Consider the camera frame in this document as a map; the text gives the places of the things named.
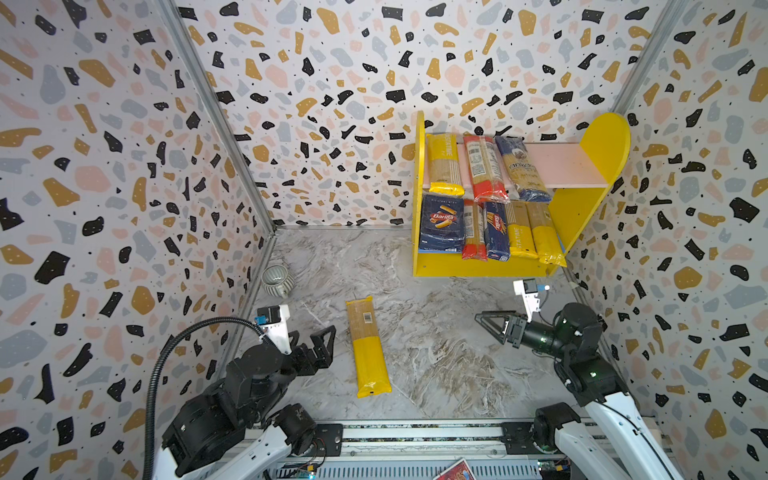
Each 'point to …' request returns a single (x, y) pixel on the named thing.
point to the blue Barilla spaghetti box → (496, 231)
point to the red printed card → (459, 470)
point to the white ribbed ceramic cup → (277, 281)
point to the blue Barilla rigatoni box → (442, 224)
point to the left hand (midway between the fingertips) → (321, 329)
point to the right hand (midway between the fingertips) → (477, 317)
